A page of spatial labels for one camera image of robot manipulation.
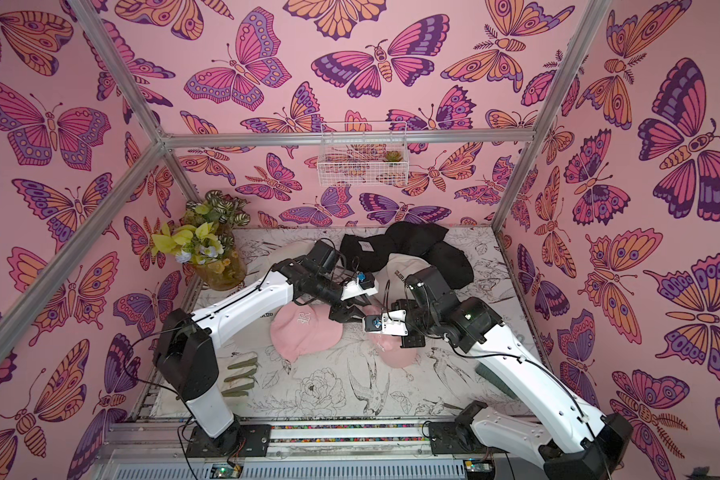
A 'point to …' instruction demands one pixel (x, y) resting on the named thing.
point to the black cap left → (364, 254)
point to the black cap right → (452, 263)
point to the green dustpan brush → (493, 378)
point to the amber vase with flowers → (205, 241)
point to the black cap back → (413, 237)
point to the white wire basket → (363, 154)
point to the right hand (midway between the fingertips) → (388, 315)
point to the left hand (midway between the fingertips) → (370, 308)
